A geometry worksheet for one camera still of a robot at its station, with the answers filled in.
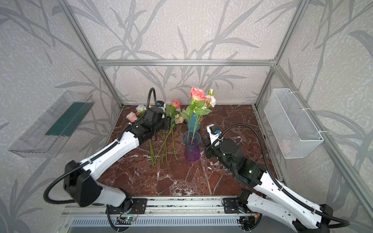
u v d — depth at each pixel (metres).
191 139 0.80
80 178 0.40
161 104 0.71
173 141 0.98
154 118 0.61
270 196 0.45
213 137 0.54
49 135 0.64
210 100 0.69
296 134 0.61
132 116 1.07
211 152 0.58
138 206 0.73
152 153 0.92
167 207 0.75
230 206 0.74
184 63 0.97
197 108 0.69
